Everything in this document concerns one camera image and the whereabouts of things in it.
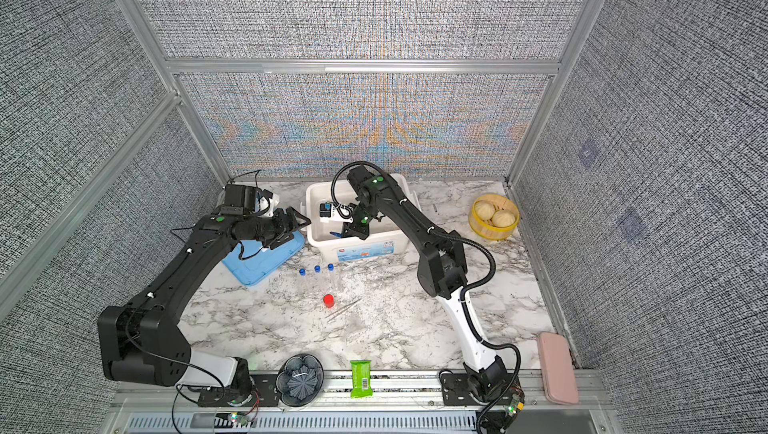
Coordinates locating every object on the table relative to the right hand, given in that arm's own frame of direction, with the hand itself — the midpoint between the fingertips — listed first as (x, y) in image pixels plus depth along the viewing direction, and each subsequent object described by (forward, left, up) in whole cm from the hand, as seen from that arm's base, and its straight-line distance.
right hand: (348, 231), depth 92 cm
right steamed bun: (+8, -51, -5) cm, 52 cm away
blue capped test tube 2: (-16, +3, +5) cm, 17 cm away
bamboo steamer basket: (+6, -45, -7) cm, 46 cm away
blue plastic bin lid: (-5, +32, -10) cm, 34 cm away
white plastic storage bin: (-3, -9, -3) cm, 10 cm away
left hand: (-5, +11, +9) cm, 15 cm away
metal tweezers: (-20, +2, -12) cm, 23 cm away
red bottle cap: (-18, +5, -9) cm, 21 cm away
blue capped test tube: (-16, +6, +5) cm, 18 cm away
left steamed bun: (+12, -46, -5) cm, 48 cm away
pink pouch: (-38, -54, -10) cm, 67 cm away
